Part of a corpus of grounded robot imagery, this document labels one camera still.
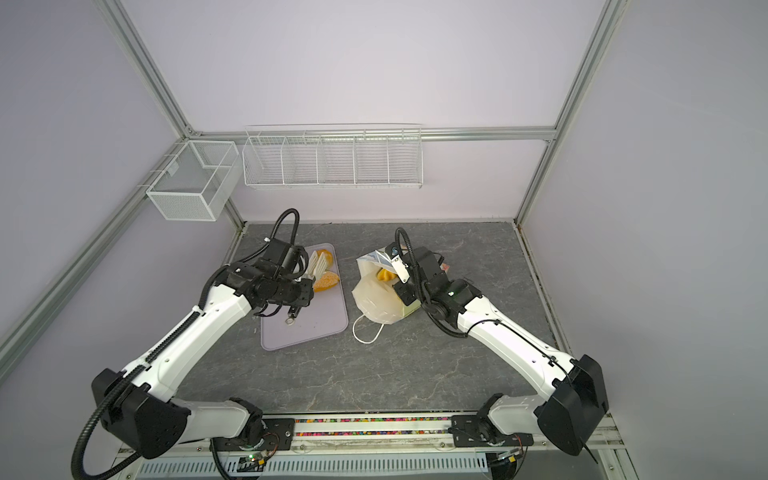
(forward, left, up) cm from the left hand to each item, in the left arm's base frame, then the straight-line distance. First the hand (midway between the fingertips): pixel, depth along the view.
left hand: (307, 298), depth 78 cm
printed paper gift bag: (+6, -18, -13) cm, 23 cm away
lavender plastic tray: (+4, -1, -17) cm, 18 cm away
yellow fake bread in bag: (+13, -21, -11) cm, 27 cm away
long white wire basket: (+48, -5, +11) cm, 49 cm away
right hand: (+4, -26, +3) cm, 27 cm away
